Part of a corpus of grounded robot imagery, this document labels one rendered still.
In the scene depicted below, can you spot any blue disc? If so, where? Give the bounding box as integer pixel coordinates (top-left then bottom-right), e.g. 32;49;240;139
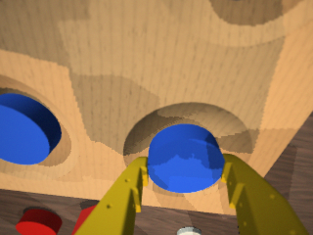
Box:
148;123;225;193
0;93;62;165

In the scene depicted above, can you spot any red disc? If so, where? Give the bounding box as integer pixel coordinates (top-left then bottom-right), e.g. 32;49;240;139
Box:
16;209;63;235

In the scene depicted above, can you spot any tan wooden tray with round pockets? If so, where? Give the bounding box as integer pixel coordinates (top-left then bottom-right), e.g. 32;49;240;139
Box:
0;0;313;200

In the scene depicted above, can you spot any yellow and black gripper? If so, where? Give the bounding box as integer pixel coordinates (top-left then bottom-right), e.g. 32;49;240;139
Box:
74;153;310;235

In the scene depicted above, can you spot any red cube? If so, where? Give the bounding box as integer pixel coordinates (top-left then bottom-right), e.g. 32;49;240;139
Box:
71;205;97;235

